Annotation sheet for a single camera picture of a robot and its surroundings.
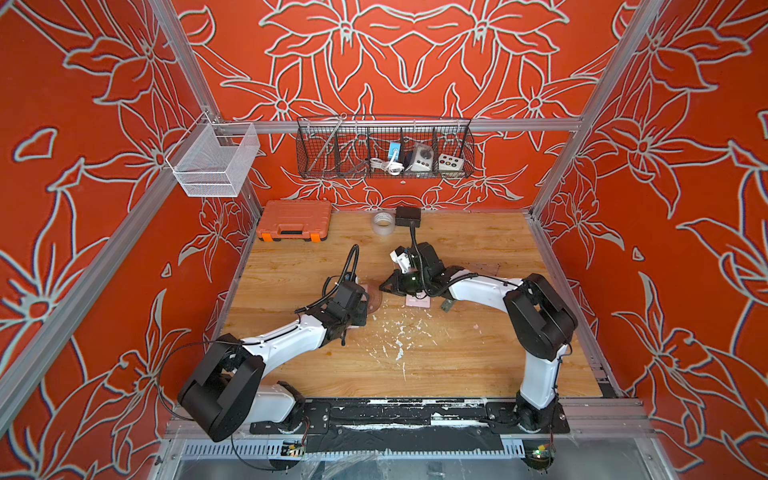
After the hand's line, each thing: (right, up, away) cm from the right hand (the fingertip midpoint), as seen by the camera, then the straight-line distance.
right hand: (374, 288), depth 86 cm
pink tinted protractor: (0, -2, +2) cm, 3 cm away
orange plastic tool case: (-33, +22, +31) cm, 50 cm away
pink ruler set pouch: (+13, -5, +7) cm, 15 cm away
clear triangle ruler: (+38, +4, +17) cm, 42 cm away
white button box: (+24, +39, +8) cm, 47 cm away
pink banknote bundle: (-2, +1, -15) cm, 15 cm away
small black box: (+13, +24, +30) cm, 40 cm away
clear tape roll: (+3, +21, +29) cm, 36 cm away
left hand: (-4, -6, +3) cm, 8 cm away
